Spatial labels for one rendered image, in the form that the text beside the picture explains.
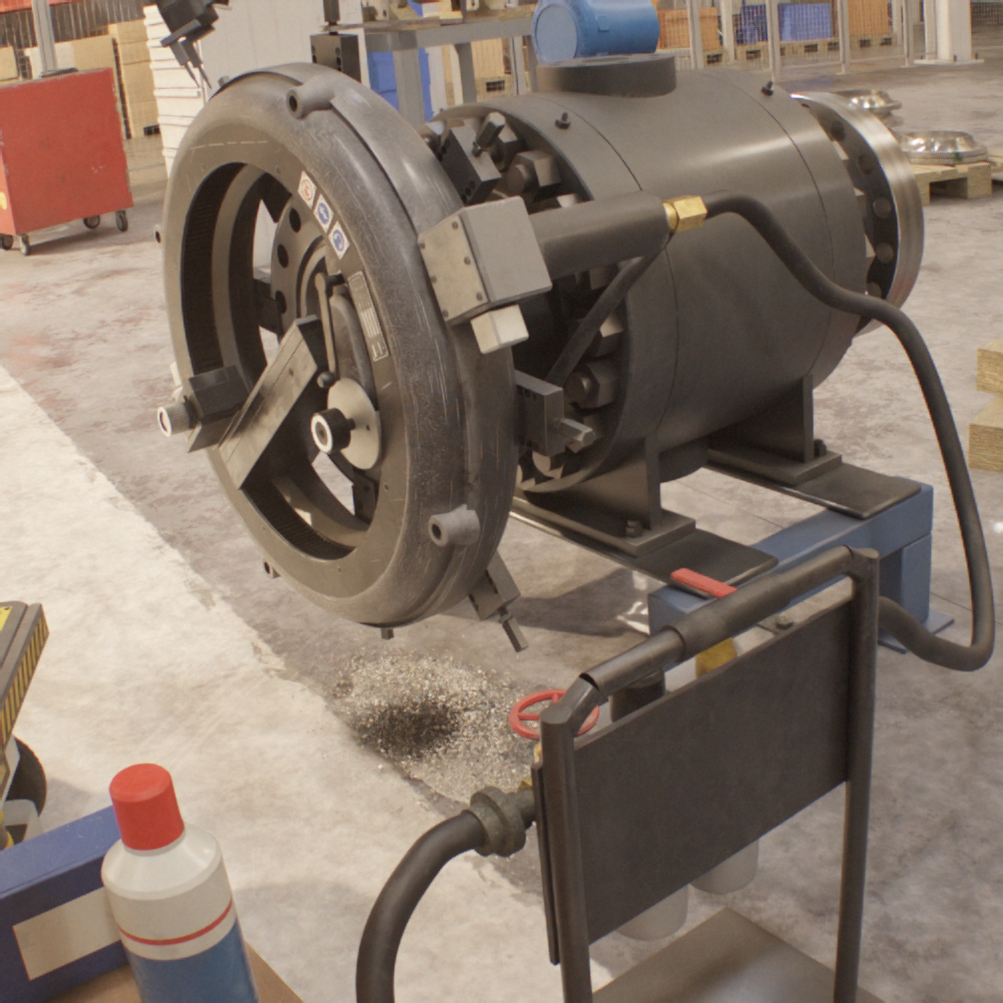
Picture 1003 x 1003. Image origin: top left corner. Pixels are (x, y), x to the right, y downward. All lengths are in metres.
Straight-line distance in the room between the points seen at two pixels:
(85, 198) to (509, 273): 5.82
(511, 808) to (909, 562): 1.21
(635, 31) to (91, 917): 1.78
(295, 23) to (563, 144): 3.93
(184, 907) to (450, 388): 0.87
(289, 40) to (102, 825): 4.94
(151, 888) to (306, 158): 1.02
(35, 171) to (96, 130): 0.40
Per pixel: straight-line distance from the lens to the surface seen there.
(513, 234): 1.38
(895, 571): 2.13
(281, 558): 1.89
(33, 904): 0.85
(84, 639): 2.49
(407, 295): 1.44
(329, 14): 1.71
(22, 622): 1.83
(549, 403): 1.47
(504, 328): 1.36
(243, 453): 1.85
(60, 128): 7.03
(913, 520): 2.11
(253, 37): 5.56
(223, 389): 1.84
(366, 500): 1.87
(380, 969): 1.01
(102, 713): 2.23
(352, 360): 1.55
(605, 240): 1.46
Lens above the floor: 1.05
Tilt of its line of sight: 21 degrees down
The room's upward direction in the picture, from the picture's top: 6 degrees counter-clockwise
